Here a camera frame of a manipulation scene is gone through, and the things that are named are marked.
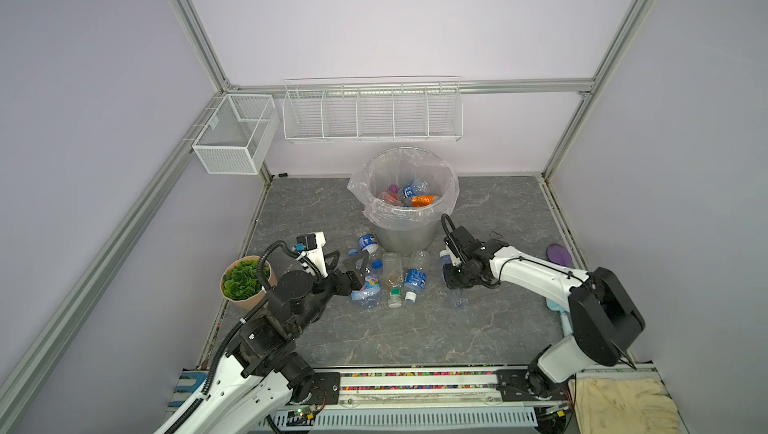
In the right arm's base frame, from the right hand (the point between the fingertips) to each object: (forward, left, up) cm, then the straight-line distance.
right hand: (451, 282), depth 88 cm
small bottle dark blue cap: (+13, +26, +1) cm, 29 cm away
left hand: (-5, +25, +24) cm, 35 cm away
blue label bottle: (+26, +10, +13) cm, 31 cm away
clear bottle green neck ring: (+3, +18, -1) cm, 18 cm away
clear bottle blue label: (+1, +10, +3) cm, 11 cm away
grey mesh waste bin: (+12, +13, +4) cm, 18 cm away
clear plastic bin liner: (+31, +15, +18) cm, 39 cm away
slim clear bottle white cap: (-5, -1, +3) cm, 6 cm away
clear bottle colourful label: (-3, +24, -2) cm, 25 cm away
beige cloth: (-30, -38, -4) cm, 49 cm away
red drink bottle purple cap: (+26, +18, +9) cm, 33 cm away
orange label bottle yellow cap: (+20, +8, +15) cm, 26 cm away
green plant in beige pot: (-4, +59, +8) cm, 60 cm away
